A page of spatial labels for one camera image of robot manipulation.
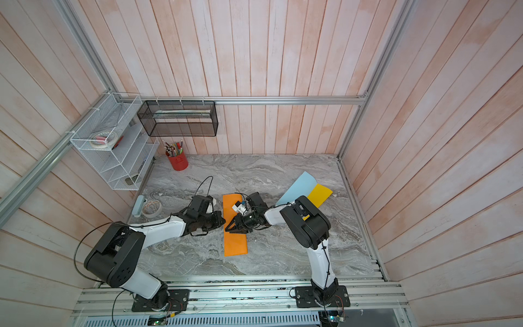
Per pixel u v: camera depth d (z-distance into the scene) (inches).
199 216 28.8
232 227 34.7
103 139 29.5
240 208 35.6
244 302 28.9
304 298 28.7
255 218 31.9
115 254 17.8
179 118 40.3
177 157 42.0
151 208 38.8
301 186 41.3
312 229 21.2
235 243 34.4
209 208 30.2
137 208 37.5
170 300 28.6
